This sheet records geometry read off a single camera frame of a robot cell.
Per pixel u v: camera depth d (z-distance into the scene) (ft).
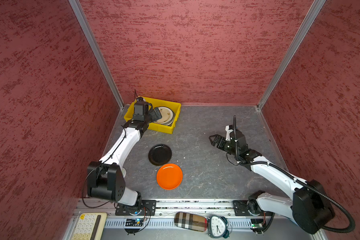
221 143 2.43
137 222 2.31
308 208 1.32
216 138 2.48
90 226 2.21
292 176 1.52
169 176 2.72
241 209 2.41
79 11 2.37
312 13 2.39
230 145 2.33
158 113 2.58
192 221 2.23
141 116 2.09
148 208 2.47
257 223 2.33
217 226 2.16
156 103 3.66
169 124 3.40
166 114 3.61
